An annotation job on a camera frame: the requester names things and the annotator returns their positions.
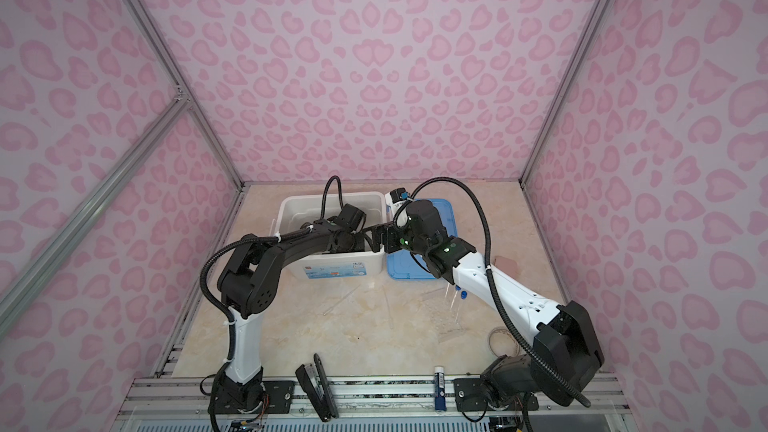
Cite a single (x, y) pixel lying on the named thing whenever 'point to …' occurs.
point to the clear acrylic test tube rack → (444, 311)
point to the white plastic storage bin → (290, 212)
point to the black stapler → (316, 382)
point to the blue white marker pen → (439, 388)
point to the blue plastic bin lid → (402, 264)
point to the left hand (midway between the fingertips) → (361, 243)
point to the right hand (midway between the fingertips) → (377, 226)
